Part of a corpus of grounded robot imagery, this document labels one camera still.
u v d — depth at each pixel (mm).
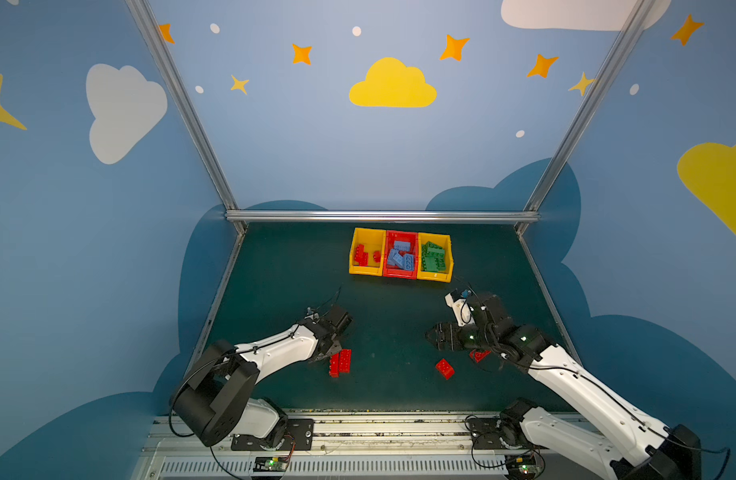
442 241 1111
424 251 1070
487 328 591
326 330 670
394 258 1074
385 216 1113
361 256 1076
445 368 841
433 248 1104
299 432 746
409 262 1046
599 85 819
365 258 1102
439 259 1078
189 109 858
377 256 1076
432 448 735
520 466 714
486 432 736
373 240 1151
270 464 706
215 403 419
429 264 1074
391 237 1100
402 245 1122
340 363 847
